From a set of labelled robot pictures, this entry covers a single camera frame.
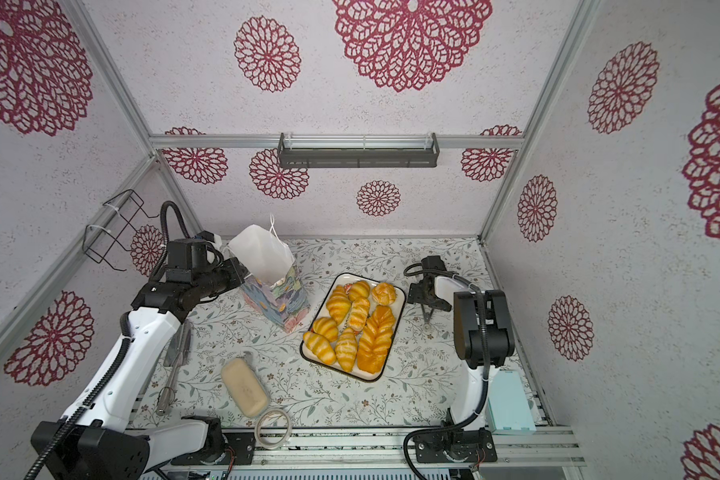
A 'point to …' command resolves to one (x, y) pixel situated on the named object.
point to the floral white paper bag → (274, 285)
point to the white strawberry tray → (346, 280)
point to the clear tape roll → (273, 429)
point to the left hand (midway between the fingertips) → (246, 274)
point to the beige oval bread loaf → (244, 388)
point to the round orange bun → (384, 293)
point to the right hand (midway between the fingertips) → (428, 295)
